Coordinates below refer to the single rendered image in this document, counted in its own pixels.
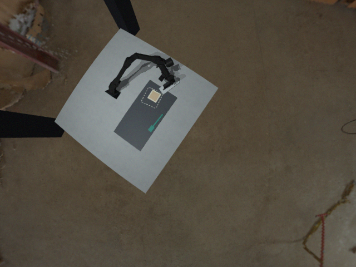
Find tan square tile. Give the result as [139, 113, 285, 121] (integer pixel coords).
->
[148, 89, 162, 103]

